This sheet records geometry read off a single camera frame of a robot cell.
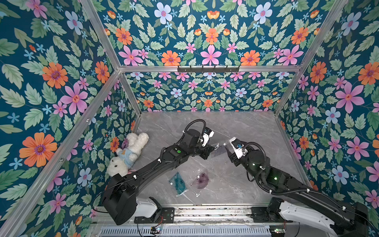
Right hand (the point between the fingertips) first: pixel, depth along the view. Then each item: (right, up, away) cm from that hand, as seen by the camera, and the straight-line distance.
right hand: (234, 140), depth 72 cm
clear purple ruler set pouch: (-6, -6, +6) cm, 11 cm away
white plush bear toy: (-60, -10, +13) cm, 62 cm away
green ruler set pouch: (-30, -26, +12) cm, 41 cm away
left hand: (-9, -4, +4) cm, 11 cm away
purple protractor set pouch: (-18, -27, +12) cm, 34 cm away
